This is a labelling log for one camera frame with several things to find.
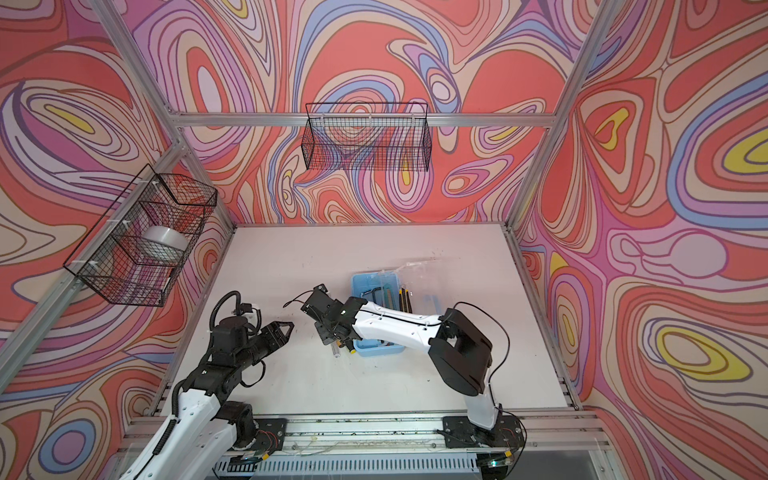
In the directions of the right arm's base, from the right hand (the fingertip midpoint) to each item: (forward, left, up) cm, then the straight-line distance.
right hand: (336, 331), depth 84 cm
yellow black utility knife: (+8, -20, +1) cm, 22 cm away
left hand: (0, +12, +3) cm, 13 cm away
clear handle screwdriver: (-3, -4, -4) cm, 6 cm away
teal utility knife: (+11, -15, +1) cm, 19 cm away
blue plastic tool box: (+13, -13, +2) cm, 19 cm away
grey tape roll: (+12, +39, +27) cm, 49 cm away
